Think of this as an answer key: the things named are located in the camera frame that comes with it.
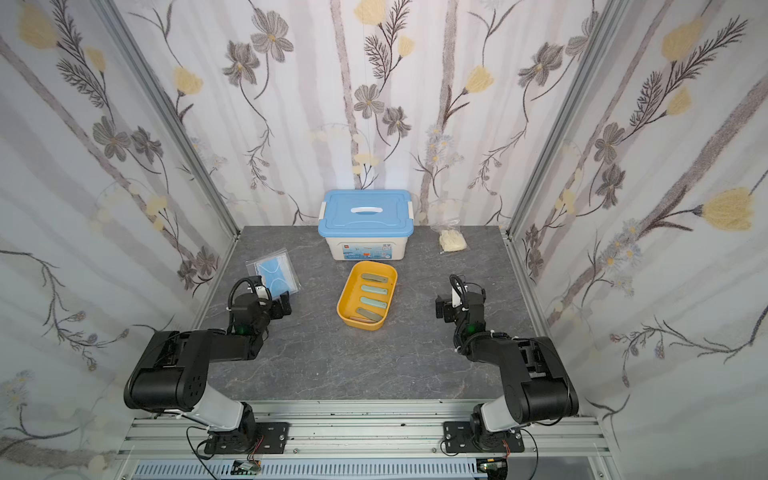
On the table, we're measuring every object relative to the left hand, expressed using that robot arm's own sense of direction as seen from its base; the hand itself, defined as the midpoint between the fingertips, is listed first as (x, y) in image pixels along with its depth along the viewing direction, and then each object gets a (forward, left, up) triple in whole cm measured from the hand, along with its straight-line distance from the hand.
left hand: (274, 290), depth 95 cm
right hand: (-2, -60, +2) cm, 60 cm away
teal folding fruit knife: (+3, -32, -6) cm, 33 cm away
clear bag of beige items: (+37, -62, -4) cm, 72 cm away
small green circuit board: (-46, -2, -6) cm, 47 cm away
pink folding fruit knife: (-9, -29, -4) cm, 31 cm away
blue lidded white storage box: (+20, -30, +10) cm, 37 cm away
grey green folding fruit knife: (-7, -31, -5) cm, 32 cm away
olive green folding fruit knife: (+8, -32, -5) cm, 34 cm away
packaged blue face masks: (+12, +4, -7) cm, 14 cm away
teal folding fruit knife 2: (-2, -32, -6) cm, 33 cm away
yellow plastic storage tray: (+2, -30, -7) cm, 30 cm away
